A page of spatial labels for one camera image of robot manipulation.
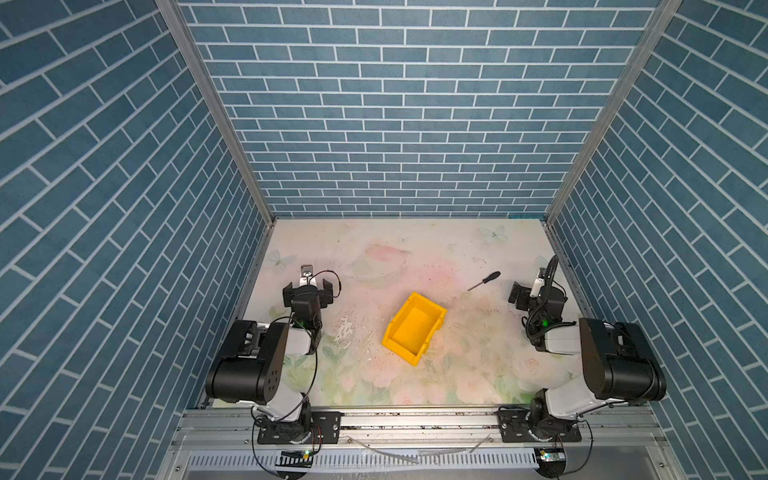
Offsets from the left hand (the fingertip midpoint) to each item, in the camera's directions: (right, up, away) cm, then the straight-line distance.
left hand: (308, 280), depth 93 cm
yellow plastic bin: (+33, -15, -1) cm, 36 cm away
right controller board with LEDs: (+67, -41, -19) cm, 81 cm away
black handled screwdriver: (+61, 0, +11) cm, 62 cm away
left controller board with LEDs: (+3, -41, -21) cm, 46 cm away
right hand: (+71, -1, +1) cm, 71 cm away
